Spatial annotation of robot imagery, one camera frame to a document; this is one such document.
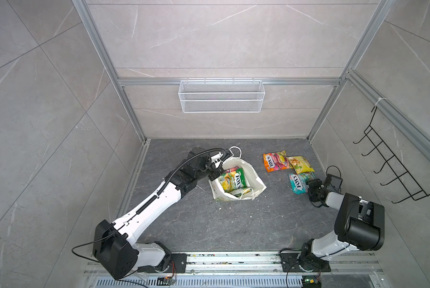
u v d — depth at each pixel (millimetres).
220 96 1009
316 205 790
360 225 458
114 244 380
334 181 735
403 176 635
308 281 703
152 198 467
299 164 1009
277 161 1044
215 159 621
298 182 955
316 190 842
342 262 747
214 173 660
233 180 920
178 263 730
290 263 726
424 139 551
